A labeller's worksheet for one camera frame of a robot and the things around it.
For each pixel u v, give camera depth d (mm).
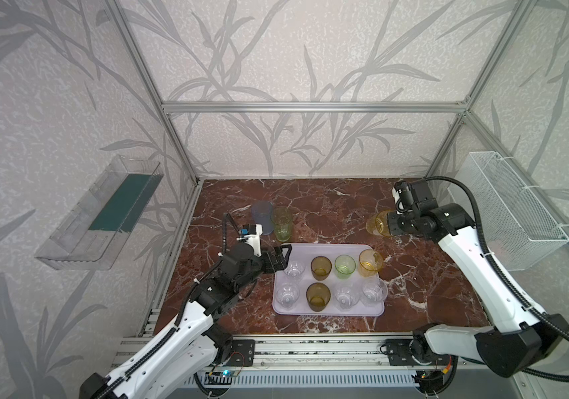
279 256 656
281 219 1069
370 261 907
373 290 869
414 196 555
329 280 869
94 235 631
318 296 829
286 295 844
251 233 659
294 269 912
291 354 753
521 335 369
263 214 994
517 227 615
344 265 911
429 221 494
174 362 555
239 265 543
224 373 707
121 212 636
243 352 736
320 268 890
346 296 843
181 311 494
